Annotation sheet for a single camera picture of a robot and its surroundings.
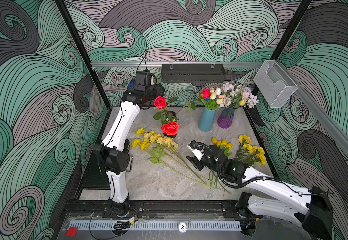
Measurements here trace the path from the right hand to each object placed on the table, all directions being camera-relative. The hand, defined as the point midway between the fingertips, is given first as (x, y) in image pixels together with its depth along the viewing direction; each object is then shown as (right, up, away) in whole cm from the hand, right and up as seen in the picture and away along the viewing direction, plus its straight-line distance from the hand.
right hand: (189, 153), depth 75 cm
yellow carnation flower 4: (+46, -7, +12) cm, 48 cm away
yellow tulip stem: (+22, +2, +20) cm, 30 cm away
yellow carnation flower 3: (+45, -1, +12) cm, 46 cm away
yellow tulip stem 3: (+27, -3, +18) cm, 32 cm away
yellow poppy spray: (-26, +1, +18) cm, 32 cm away
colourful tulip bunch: (+14, +30, +9) cm, 35 cm away
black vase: (-8, +21, +14) cm, 26 cm away
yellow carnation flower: (+39, +4, +23) cm, 46 cm away
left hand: (-15, +35, +3) cm, 38 cm away
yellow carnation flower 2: (+40, 0, +17) cm, 43 cm away
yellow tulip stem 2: (+26, +2, +21) cm, 34 cm away
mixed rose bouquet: (-10, +14, -8) cm, 19 cm away
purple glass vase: (+27, +19, +22) cm, 39 cm away
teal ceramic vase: (+14, +17, +21) cm, 31 cm away
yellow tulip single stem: (+20, +4, +23) cm, 31 cm away
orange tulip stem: (+22, -22, +3) cm, 31 cm away
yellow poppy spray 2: (-29, +9, +23) cm, 38 cm away
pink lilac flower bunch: (+31, +32, +12) cm, 46 cm away
